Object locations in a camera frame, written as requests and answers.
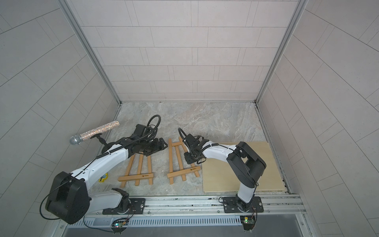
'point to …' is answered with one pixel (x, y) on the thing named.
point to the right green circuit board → (248, 222)
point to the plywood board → (218, 176)
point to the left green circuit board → (119, 225)
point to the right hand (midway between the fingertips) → (188, 160)
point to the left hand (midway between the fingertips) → (166, 146)
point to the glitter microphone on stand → (77, 139)
